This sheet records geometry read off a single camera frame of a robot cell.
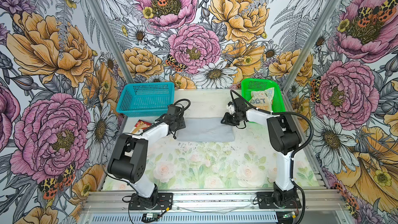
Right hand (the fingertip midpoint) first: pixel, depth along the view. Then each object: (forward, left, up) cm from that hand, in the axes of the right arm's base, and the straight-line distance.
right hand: (224, 125), depth 100 cm
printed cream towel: (+18, -28, +4) cm, 33 cm away
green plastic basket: (+38, -24, -1) cm, 45 cm away
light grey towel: (-4, +12, +1) cm, 13 cm away
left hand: (-3, +28, +4) cm, 29 cm away
